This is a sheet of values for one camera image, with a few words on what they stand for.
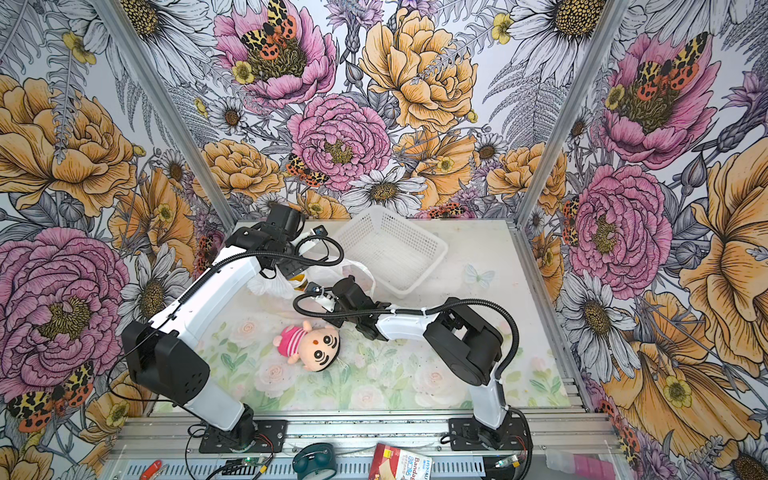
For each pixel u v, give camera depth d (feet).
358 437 2.49
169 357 1.38
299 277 2.75
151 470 2.30
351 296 2.26
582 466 2.27
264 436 2.40
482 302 1.57
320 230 2.49
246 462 2.32
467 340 1.68
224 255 1.77
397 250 3.67
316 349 2.65
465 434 2.41
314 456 2.10
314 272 2.73
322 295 2.43
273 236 2.06
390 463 2.21
